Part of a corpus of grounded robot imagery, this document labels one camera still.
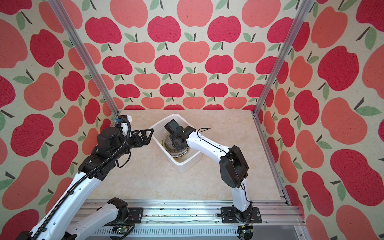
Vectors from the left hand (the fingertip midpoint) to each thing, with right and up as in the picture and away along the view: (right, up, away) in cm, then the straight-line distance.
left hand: (149, 131), depth 69 cm
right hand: (+10, -5, +19) cm, 22 cm away
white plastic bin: (+16, -17, +6) cm, 24 cm away
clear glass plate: (+4, -10, +26) cm, 28 cm away
